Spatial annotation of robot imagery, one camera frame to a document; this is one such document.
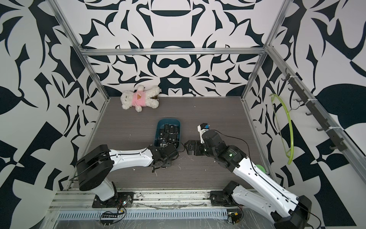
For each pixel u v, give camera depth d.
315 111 0.55
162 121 1.00
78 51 0.91
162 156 0.67
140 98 1.08
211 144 0.55
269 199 0.43
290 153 0.64
